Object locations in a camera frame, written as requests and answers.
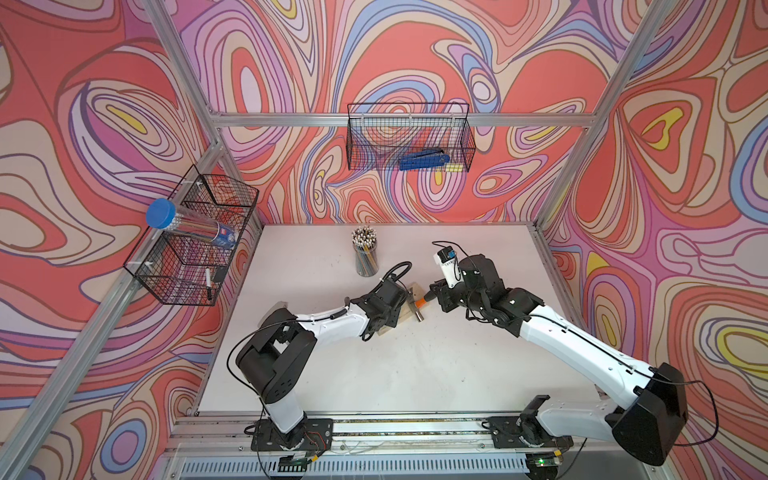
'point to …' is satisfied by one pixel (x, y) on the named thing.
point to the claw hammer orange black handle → (415, 305)
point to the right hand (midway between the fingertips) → (435, 294)
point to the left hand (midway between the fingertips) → (393, 311)
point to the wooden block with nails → (405, 315)
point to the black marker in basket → (208, 283)
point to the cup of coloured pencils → (364, 239)
